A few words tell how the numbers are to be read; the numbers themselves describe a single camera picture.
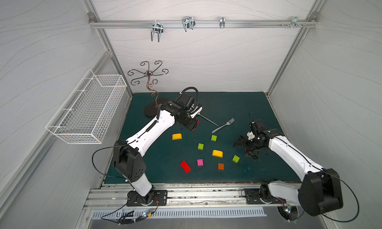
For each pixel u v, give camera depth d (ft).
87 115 2.26
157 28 2.57
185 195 2.47
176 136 3.13
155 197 2.39
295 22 2.51
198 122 3.44
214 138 3.06
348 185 1.27
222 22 2.56
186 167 2.69
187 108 2.13
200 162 2.76
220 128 3.27
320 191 1.31
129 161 1.39
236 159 2.82
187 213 2.30
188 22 2.51
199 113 3.52
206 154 2.91
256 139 2.02
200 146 2.97
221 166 2.69
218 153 2.89
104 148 1.37
